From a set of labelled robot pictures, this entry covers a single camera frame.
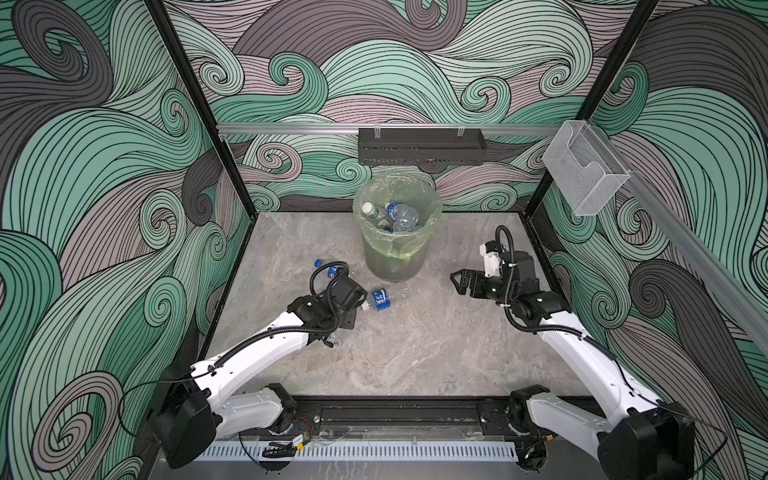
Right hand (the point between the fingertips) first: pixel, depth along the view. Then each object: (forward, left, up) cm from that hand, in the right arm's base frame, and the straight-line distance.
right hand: (466, 276), depth 81 cm
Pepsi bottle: (-5, +35, +11) cm, 37 cm away
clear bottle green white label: (+22, +24, 0) cm, 33 cm away
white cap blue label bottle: (-1, +23, -12) cm, 26 cm away
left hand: (-7, +33, -5) cm, 34 cm away
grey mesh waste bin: (+10, +23, -11) cm, 27 cm away
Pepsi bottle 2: (+12, +17, +11) cm, 24 cm away
